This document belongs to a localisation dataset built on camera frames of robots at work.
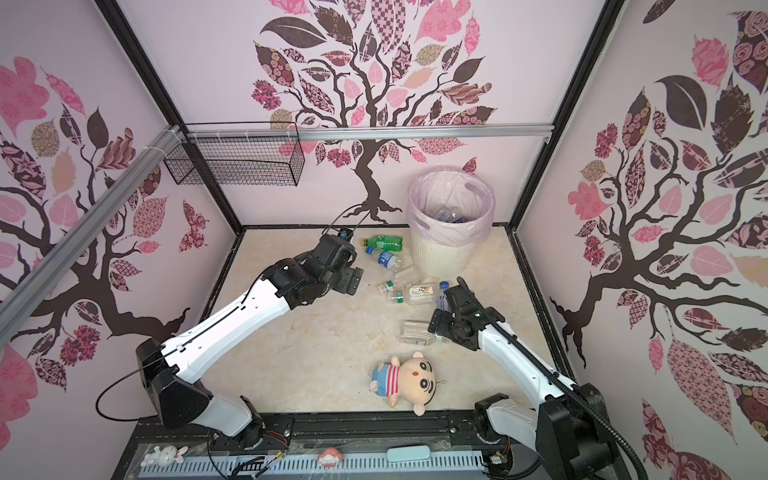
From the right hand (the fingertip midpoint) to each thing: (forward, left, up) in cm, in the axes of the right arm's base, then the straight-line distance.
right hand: (445, 325), depth 85 cm
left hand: (+8, +29, +18) cm, 35 cm away
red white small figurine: (-31, +30, 0) cm, 43 cm away
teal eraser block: (-31, +12, -3) cm, 33 cm away
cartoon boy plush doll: (-16, +10, +1) cm, 19 cm away
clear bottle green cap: (0, +8, -5) cm, 10 cm away
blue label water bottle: (+11, 0, -2) cm, 11 cm away
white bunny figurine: (-31, +69, -3) cm, 76 cm away
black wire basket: (+48, +65, +28) cm, 86 cm away
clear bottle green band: (+16, +17, -3) cm, 23 cm away
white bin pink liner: (+38, -6, +9) cm, 39 cm away
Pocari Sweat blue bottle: (+27, +18, -1) cm, 32 cm away
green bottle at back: (+35, +17, -3) cm, 39 cm away
